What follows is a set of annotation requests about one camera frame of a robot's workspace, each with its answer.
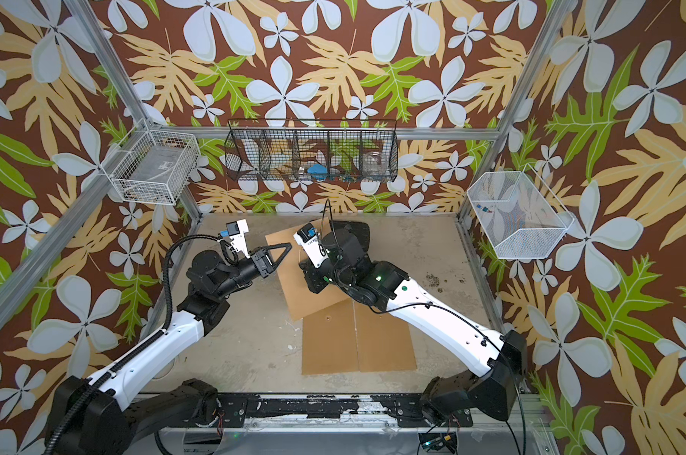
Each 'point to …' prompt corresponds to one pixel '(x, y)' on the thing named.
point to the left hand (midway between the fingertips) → (291, 244)
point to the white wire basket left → (153, 167)
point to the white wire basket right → (520, 216)
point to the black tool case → (359, 228)
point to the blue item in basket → (318, 172)
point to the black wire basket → (307, 150)
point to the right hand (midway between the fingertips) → (298, 263)
